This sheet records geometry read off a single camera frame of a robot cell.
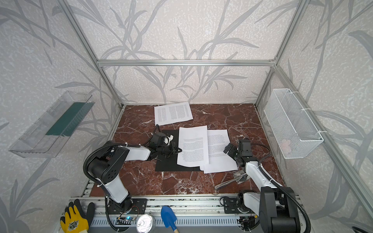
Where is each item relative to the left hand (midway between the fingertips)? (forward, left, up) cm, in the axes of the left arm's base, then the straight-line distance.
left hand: (184, 146), depth 91 cm
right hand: (0, -30, 0) cm, 30 cm away
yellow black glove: (-38, +50, -2) cm, 63 cm away
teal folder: (-11, +8, -2) cm, 13 cm away
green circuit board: (-37, +26, -4) cm, 46 cm away
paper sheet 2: (-7, -22, -5) cm, 24 cm away
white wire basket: (-8, -49, +30) cm, 59 cm away
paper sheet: (+6, -6, -5) cm, 10 cm away
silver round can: (-39, +15, +1) cm, 42 cm away
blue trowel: (-37, +6, -4) cm, 37 cm away
